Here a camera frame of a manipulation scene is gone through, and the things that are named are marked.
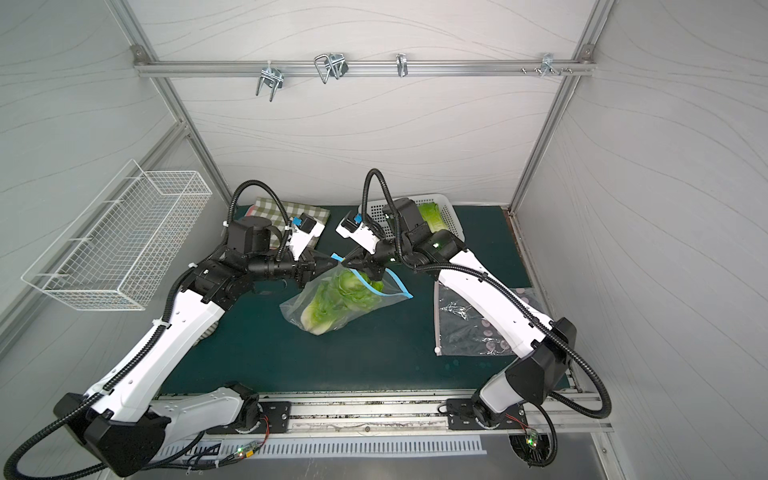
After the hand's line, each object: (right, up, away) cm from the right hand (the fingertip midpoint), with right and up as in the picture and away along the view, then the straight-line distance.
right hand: (346, 258), depth 68 cm
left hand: (-3, -1, -1) cm, 3 cm away
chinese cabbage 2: (+1, -10, +10) cm, 14 cm away
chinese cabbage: (-7, -14, +9) cm, 18 cm away
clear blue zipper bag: (+11, -9, +6) cm, 16 cm away
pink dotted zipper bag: (+31, -23, +21) cm, 44 cm away
